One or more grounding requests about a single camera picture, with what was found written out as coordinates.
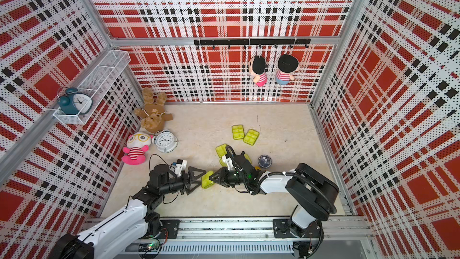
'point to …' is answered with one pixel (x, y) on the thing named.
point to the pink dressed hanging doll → (257, 67)
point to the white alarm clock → (165, 141)
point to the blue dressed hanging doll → (287, 65)
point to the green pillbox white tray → (251, 136)
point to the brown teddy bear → (153, 114)
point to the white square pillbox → (247, 157)
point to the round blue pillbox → (265, 160)
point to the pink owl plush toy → (138, 143)
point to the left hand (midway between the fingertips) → (206, 177)
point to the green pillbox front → (205, 181)
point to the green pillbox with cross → (221, 150)
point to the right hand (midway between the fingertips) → (213, 179)
